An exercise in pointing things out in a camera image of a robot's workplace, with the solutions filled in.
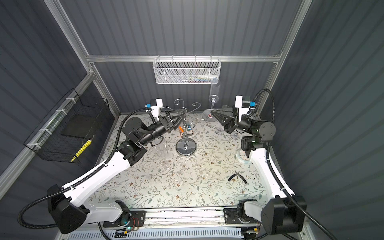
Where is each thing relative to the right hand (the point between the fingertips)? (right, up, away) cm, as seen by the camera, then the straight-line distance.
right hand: (212, 116), depth 55 cm
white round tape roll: (+22, -25, +36) cm, 48 cm away
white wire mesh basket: (-14, +43, +68) cm, 82 cm away
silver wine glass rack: (-12, -17, +43) cm, 48 cm away
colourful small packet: (-11, -7, +52) cm, 54 cm away
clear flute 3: (-25, -26, +36) cm, 51 cm away
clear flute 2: (+23, -10, +50) cm, 56 cm away
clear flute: (+12, -6, +53) cm, 55 cm away
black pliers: (+19, -32, +33) cm, 50 cm away
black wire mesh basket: (-71, -8, +14) cm, 73 cm away
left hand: (-10, +1, +2) cm, 10 cm away
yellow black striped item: (-58, -11, +15) cm, 61 cm away
